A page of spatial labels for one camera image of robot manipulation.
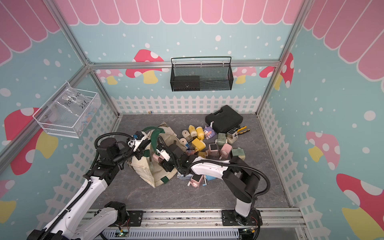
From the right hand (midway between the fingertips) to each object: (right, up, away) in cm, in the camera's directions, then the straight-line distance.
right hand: (163, 158), depth 84 cm
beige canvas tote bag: (-4, -2, -10) cm, 11 cm away
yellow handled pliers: (+54, +18, +28) cm, 64 cm away
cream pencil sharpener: (+12, +13, +16) cm, 23 cm away
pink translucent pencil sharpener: (+19, -11, -4) cm, 22 cm away
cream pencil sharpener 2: (+42, +12, +13) cm, 46 cm away
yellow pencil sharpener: (+21, +7, +15) cm, 26 cm away
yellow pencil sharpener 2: (+22, +1, +11) cm, 25 cm away
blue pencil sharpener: (+13, +6, +11) cm, 18 cm away
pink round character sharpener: (+15, +2, +9) cm, 17 cm away
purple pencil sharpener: (+27, +14, +18) cm, 36 cm away
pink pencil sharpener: (+29, +4, +7) cm, 30 cm away
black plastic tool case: (+40, +24, +28) cm, 54 cm away
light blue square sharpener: (+10, -10, -1) cm, 14 cm away
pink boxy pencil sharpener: (+37, +3, +8) cm, 38 cm away
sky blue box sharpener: (+26, -11, +1) cm, 28 cm away
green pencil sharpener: (+36, +10, +16) cm, 40 cm away
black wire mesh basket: (+20, +52, +11) cm, 57 cm away
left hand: (-5, +10, -8) cm, 14 cm away
